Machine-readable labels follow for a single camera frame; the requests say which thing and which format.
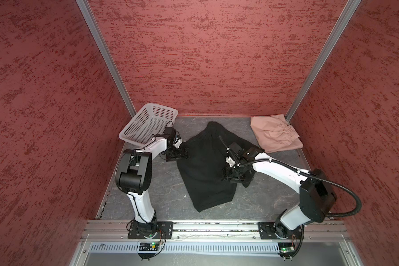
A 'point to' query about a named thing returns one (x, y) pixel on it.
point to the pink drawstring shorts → (274, 133)
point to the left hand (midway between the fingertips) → (182, 160)
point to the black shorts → (202, 170)
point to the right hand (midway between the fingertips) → (225, 183)
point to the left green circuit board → (152, 246)
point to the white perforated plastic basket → (151, 120)
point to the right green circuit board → (286, 249)
